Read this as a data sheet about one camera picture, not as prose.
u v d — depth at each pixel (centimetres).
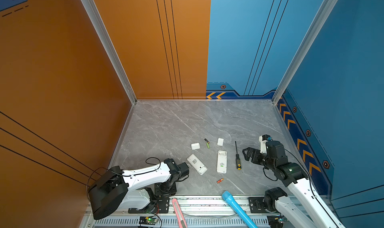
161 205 74
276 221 70
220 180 81
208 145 94
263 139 71
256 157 68
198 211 73
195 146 94
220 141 97
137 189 48
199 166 85
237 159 87
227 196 73
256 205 72
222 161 87
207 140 97
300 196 48
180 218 70
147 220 71
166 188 66
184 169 69
